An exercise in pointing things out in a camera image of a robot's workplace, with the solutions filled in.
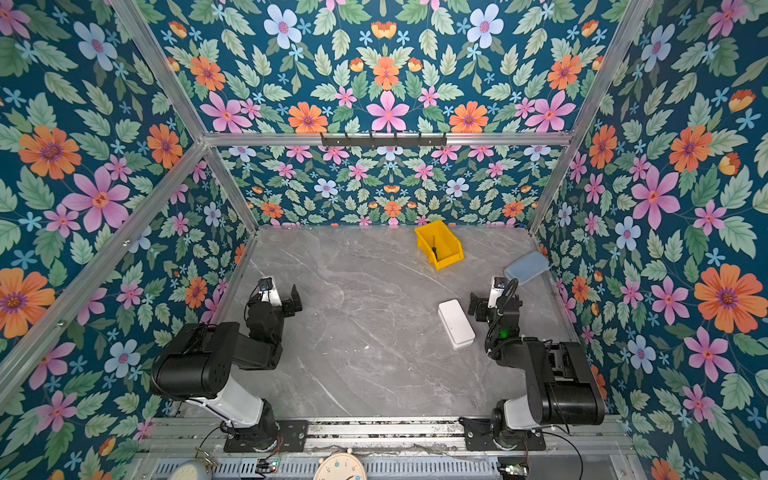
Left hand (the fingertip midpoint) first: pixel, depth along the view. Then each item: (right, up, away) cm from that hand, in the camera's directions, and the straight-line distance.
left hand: (278, 280), depth 90 cm
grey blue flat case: (+83, +3, +15) cm, 84 cm away
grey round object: (-10, -41, -24) cm, 48 cm away
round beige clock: (+24, -41, -22) cm, 52 cm away
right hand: (+65, -4, +3) cm, 66 cm away
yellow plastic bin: (+56, +10, +22) cm, 61 cm away
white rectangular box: (+55, -14, -1) cm, 57 cm away
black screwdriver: (+49, +10, +17) cm, 53 cm away
